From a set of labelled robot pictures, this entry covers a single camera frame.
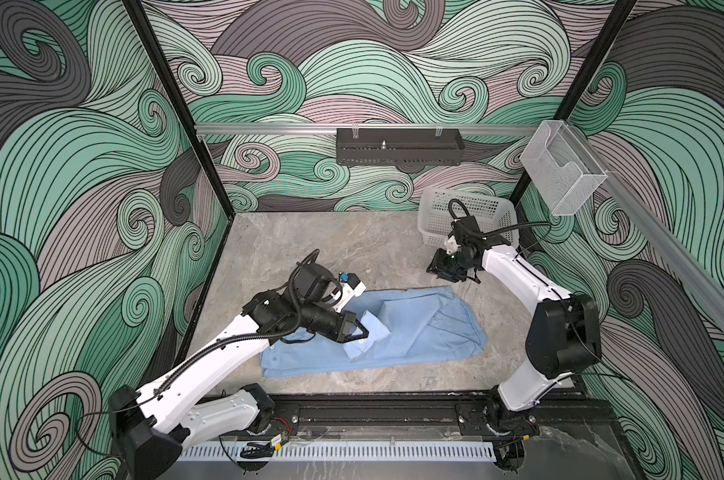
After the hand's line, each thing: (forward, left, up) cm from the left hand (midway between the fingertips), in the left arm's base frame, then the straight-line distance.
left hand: (367, 333), depth 65 cm
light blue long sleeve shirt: (+12, -14, -22) cm, 28 cm away
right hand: (+24, -21, -10) cm, 33 cm away
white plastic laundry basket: (+56, -52, -19) cm, 79 cm away
